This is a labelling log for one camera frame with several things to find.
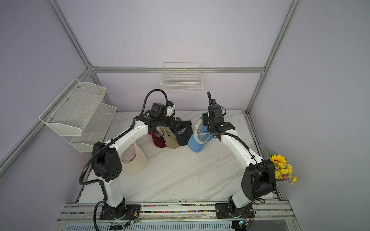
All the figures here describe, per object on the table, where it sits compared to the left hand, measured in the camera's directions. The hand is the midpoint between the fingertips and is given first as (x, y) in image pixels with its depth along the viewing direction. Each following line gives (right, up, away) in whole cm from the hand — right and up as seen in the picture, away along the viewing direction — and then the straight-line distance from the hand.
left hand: (175, 121), depth 89 cm
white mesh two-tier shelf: (-53, +4, -11) cm, 54 cm away
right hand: (+22, +3, -3) cm, 23 cm away
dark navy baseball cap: (+5, -12, +11) cm, 17 cm away
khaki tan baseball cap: (-4, -13, +9) cm, 16 cm away
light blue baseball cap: (+17, -11, +15) cm, 26 cm away
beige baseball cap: (-26, -25, -1) cm, 36 cm away
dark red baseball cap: (-13, -12, +9) cm, 20 cm away
